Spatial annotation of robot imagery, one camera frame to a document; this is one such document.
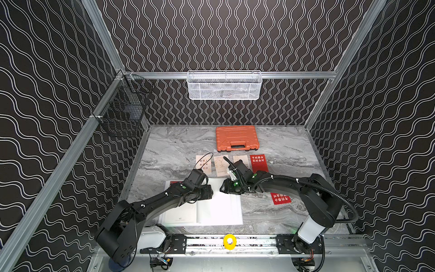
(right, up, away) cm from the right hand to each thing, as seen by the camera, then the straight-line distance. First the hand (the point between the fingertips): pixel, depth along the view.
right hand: (222, 190), depth 86 cm
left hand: (-5, -2, -2) cm, 5 cm away
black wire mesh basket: (-55, +40, +8) cm, 69 cm away
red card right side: (+30, -5, +1) cm, 30 cm away
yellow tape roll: (+2, -21, -13) cm, 25 cm away
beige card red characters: (-11, +12, +14) cm, 21 cm away
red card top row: (+23, +12, +16) cm, 30 cm away
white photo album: (0, -8, -3) cm, 9 cm away
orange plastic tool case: (+12, +28, +22) cm, 37 cm away
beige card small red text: (+13, +15, +18) cm, 27 cm away
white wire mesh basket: (+2, +59, +16) cm, 62 cm away
